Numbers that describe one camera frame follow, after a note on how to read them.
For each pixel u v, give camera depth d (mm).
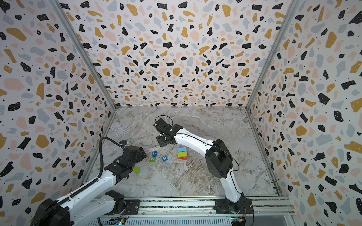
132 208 734
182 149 926
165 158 911
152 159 901
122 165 637
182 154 903
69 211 411
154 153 926
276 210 745
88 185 489
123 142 747
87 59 900
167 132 639
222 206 741
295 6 705
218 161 507
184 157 917
